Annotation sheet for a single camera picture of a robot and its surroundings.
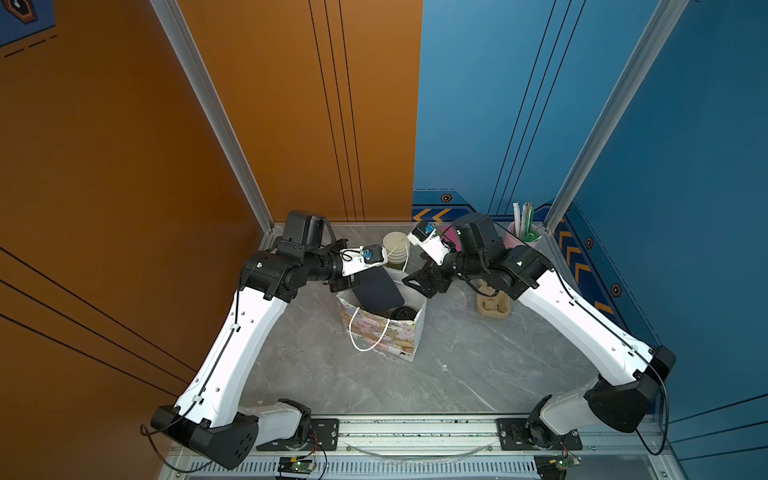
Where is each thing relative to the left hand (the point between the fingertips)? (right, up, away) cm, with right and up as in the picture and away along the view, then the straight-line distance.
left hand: (368, 256), depth 67 cm
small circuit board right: (+44, -50, +3) cm, 67 cm away
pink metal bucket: (+50, +7, +35) cm, 61 cm away
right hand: (+10, -2, +2) cm, 11 cm away
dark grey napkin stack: (+1, -9, +7) cm, 12 cm away
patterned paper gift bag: (+6, -21, +7) cm, 23 cm away
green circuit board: (-19, -50, +4) cm, 53 cm away
